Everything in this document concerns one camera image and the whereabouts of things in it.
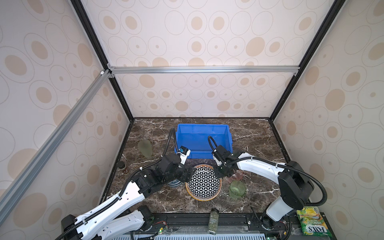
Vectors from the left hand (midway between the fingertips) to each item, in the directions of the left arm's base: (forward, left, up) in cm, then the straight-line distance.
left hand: (194, 167), depth 70 cm
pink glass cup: (+4, -25, -19) cm, 32 cm away
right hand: (+4, -13, -18) cm, 23 cm away
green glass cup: (-3, -25, -22) cm, 33 cm away
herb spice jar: (-20, -9, -17) cm, 28 cm away
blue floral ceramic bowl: (-4, +10, -13) cm, 17 cm away
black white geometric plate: (-2, -6, -18) cm, 19 cm away
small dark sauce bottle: (+6, +40, -11) cm, 42 cm away
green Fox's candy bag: (-20, -57, -18) cm, 63 cm away
